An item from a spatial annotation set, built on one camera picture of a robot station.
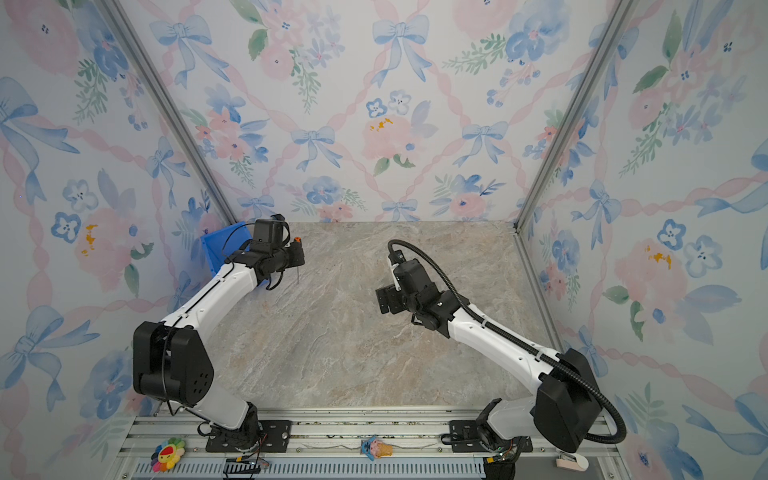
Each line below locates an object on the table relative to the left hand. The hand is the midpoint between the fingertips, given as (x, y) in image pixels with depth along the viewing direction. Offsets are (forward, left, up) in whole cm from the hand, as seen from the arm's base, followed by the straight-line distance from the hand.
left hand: (300, 248), depth 88 cm
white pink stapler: (-50, -69, -16) cm, 87 cm away
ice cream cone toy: (-48, -23, -16) cm, 56 cm away
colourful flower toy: (-49, +26, -17) cm, 58 cm away
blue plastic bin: (+8, +31, -9) cm, 34 cm away
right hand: (-12, -27, -1) cm, 30 cm away
